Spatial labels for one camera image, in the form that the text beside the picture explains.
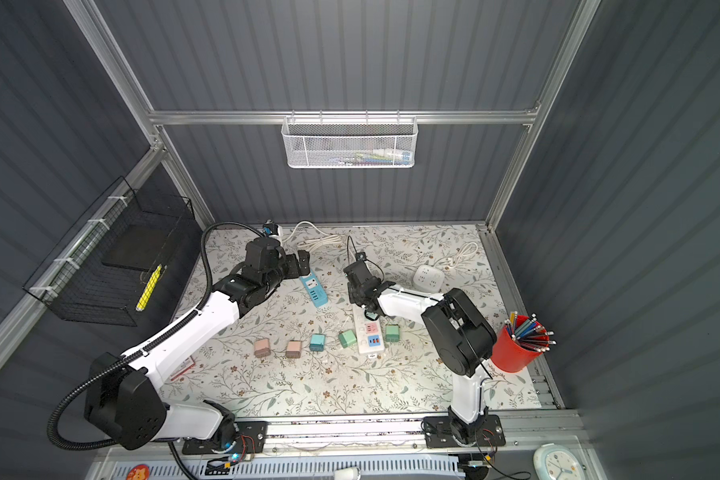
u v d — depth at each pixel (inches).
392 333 34.9
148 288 27.3
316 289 39.0
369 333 35.0
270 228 28.0
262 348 34.1
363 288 28.9
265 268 24.5
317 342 34.7
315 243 44.0
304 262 29.8
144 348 17.3
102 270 28.4
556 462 26.7
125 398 15.9
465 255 43.2
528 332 31.0
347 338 34.8
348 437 29.7
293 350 34.2
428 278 40.2
